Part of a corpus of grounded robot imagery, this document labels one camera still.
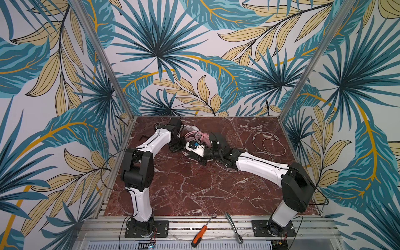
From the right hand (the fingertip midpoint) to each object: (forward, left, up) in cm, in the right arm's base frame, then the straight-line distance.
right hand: (186, 154), depth 80 cm
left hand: (+9, +2, -9) cm, 13 cm away
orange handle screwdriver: (-34, -4, -16) cm, 38 cm away
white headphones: (+26, -2, -9) cm, 28 cm away
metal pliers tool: (-36, -23, -17) cm, 45 cm away
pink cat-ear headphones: (+17, -5, -6) cm, 19 cm away
